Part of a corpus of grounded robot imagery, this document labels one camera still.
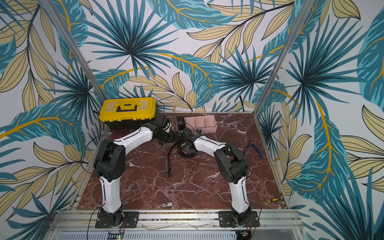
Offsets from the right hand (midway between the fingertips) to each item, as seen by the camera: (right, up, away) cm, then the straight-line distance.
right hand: (192, 147), depth 99 cm
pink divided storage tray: (+10, +16, +7) cm, 20 cm away
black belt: (-7, +17, +3) cm, 19 cm away
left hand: (-11, +5, -4) cm, 13 cm away
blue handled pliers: (+43, 0, +2) cm, 43 cm away
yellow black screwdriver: (+43, -26, -19) cm, 53 cm away
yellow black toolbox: (-42, +22, -1) cm, 48 cm away
